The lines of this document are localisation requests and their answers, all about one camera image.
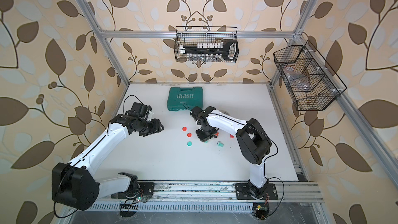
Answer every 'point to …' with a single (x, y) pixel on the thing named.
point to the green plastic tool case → (180, 99)
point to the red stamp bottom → (231, 136)
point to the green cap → (189, 143)
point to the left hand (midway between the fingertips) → (157, 126)
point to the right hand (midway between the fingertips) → (205, 138)
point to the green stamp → (219, 143)
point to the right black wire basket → (311, 83)
